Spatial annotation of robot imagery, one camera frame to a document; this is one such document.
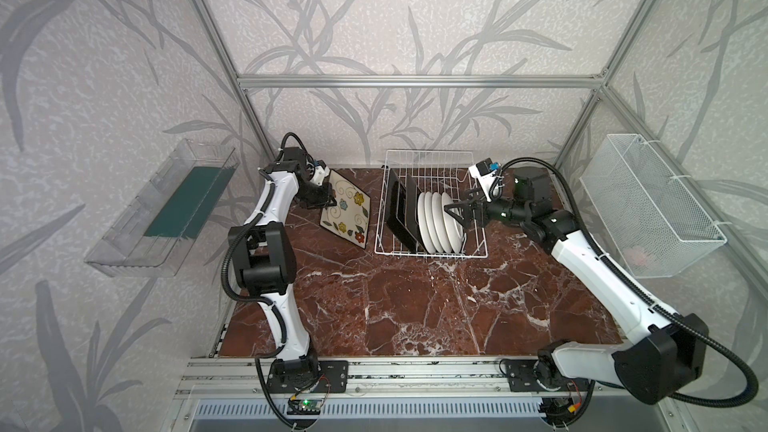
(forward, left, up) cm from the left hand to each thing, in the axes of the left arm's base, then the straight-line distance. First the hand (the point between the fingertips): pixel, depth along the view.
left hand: (336, 190), depth 93 cm
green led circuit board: (-54, +2, -16) cm, 57 cm away
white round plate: (-11, -29, +2) cm, 31 cm away
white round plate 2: (-12, -32, +1) cm, 34 cm away
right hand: (-11, -35, +14) cm, 39 cm away
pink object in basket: (-24, -79, +7) cm, 83 cm away
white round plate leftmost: (-12, -27, +1) cm, 30 cm away
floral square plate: (-4, -4, -10) cm, 11 cm away
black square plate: (-9, -24, +2) cm, 25 cm away
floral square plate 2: (-12, -19, +3) cm, 23 cm away
